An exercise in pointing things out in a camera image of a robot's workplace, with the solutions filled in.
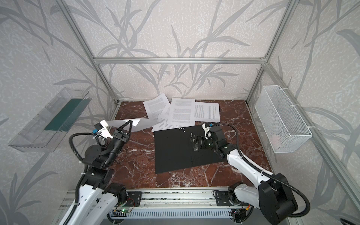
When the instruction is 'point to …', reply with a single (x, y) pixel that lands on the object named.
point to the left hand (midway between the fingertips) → (135, 118)
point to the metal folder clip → (191, 136)
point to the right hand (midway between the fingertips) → (196, 136)
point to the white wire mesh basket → (284, 128)
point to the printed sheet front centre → (163, 124)
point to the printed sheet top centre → (182, 112)
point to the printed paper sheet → (138, 124)
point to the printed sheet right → (206, 112)
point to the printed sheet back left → (153, 106)
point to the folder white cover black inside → (174, 150)
